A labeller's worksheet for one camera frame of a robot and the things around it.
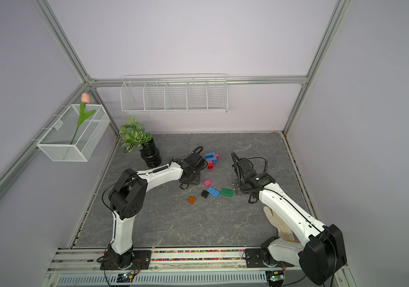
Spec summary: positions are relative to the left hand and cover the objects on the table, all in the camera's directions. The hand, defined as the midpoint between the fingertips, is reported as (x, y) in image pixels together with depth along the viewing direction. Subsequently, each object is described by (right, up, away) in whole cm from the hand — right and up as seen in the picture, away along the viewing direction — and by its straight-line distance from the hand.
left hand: (194, 180), depth 95 cm
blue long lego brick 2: (+10, -5, -4) cm, 12 cm away
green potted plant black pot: (-28, +24, -12) cm, 38 cm away
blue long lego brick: (+8, +12, +10) cm, 18 cm away
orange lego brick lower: (-1, -9, -6) cm, 11 cm away
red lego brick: (+9, +7, +7) cm, 13 cm away
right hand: (+26, +2, -13) cm, 29 cm away
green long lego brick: (+17, -6, -2) cm, 18 cm away
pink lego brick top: (+12, +13, +10) cm, 21 cm away
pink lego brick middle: (+7, -1, +1) cm, 7 cm away
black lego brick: (+6, -6, -4) cm, 10 cm away
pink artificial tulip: (-49, +32, -15) cm, 61 cm away
